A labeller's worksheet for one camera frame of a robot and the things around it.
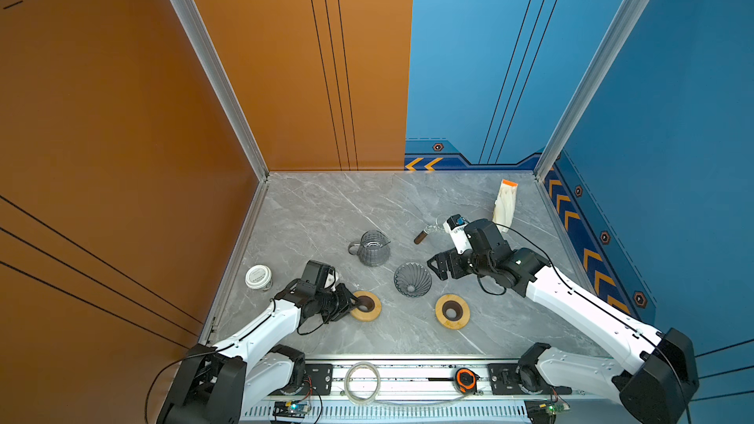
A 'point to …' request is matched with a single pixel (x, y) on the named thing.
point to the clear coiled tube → (348, 391)
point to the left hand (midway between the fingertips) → (360, 301)
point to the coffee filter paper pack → (504, 205)
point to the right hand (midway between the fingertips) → (440, 258)
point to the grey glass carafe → (372, 249)
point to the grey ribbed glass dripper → (412, 280)
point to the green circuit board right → (544, 410)
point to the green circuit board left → (290, 409)
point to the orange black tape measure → (466, 381)
